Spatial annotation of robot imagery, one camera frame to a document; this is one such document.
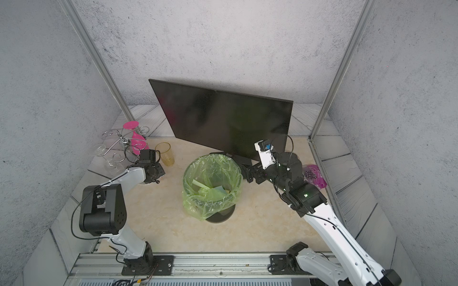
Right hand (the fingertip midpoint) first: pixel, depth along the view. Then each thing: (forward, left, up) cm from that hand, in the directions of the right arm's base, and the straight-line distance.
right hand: (252, 159), depth 67 cm
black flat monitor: (+30, +11, -7) cm, 33 cm away
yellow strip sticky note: (-5, +21, -10) cm, 24 cm away
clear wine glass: (+9, +66, -5) cm, 67 cm away
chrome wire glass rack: (+12, +55, -5) cm, 56 cm away
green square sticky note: (-10, +14, -9) cm, 19 cm away
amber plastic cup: (+21, +45, -22) cm, 55 cm away
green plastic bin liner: (+4, +19, -23) cm, 30 cm away
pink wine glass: (+22, +58, -14) cm, 64 cm away
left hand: (+13, +47, -26) cm, 56 cm away
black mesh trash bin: (-10, +13, -30) cm, 35 cm away
